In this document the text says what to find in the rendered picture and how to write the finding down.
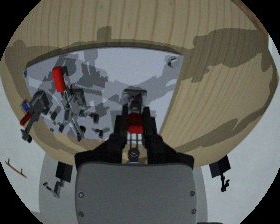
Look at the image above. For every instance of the blue plate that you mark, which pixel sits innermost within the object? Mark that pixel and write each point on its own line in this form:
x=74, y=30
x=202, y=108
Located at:
x=25, y=105

